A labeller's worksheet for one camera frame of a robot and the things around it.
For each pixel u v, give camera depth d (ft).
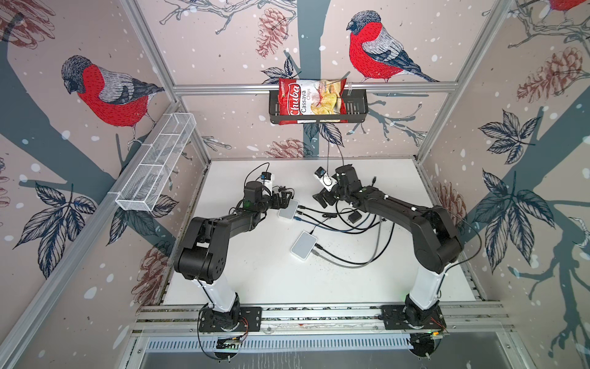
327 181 2.67
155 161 2.59
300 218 3.21
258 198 2.56
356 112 3.05
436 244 1.62
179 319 2.49
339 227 3.14
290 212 3.20
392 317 2.43
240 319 2.38
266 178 2.76
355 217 3.19
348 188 2.38
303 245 2.88
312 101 2.88
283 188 3.51
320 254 2.88
